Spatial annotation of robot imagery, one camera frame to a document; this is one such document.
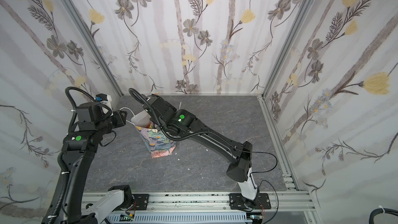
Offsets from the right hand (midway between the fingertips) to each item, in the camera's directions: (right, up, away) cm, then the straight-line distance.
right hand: (162, 104), depth 66 cm
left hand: (-18, -3, +4) cm, 19 cm away
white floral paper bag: (-6, -19, +12) cm, 24 cm away
